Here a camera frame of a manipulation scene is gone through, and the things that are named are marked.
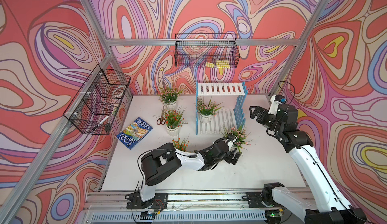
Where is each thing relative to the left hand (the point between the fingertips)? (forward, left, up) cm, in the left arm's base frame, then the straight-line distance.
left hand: (237, 150), depth 82 cm
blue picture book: (+14, +63, -6) cm, 65 cm away
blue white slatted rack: (+25, +2, -5) cm, 25 cm away
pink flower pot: (+22, +17, +6) cm, 28 cm away
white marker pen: (+3, +72, +17) cm, 74 cm away
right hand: (+11, -7, +19) cm, 23 cm away
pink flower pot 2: (+7, -1, +6) cm, 10 cm away
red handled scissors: (+25, +47, -7) cm, 54 cm away
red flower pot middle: (+16, +37, +6) cm, 40 cm away
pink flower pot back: (+36, +41, +5) cm, 55 cm away
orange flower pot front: (+1, +30, +2) cm, 31 cm away
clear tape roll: (+28, +69, +18) cm, 77 cm away
